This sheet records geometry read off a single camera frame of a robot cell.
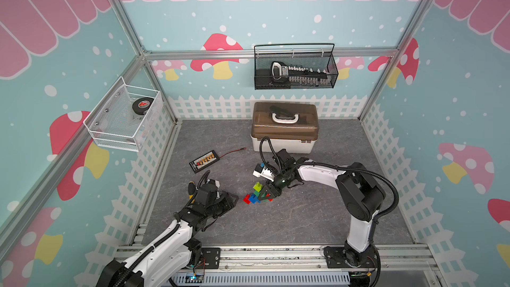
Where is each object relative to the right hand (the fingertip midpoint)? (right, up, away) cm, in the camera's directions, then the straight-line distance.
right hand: (261, 196), depth 85 cm
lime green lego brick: (-2, +5, -3) cm, 6 cm away
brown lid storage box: (+13, +30, +5) cm, 33 cm away
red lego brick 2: (+4, -1, -4) cm, 5 cm away
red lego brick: (-6, -1, -1) cm, 7 cm away
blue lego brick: (-3, -1, -2) cm, 4 cm away
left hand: (-11, -3, 0) cm, 11 cm away
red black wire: (-11, +19, +22) cm, 31 cm away
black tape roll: (-48, +38, -5) cm, 62 cm away
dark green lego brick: (-2, +2, -3) cm, 4 cm away
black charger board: (-29, +13, +15) cm, 36 cm away
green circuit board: (-26, -26, -13) cm, 39 cm away
